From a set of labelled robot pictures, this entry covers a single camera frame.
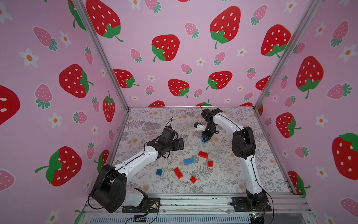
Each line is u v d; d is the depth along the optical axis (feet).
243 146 2.02
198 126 3.05
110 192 1.36
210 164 2.89
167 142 2.13
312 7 2.26
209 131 2.88
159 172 2.79
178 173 2.75
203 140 3.16
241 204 2.36
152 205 2.36
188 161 2.92
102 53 2.82
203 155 3.01
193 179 2.68
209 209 2.41
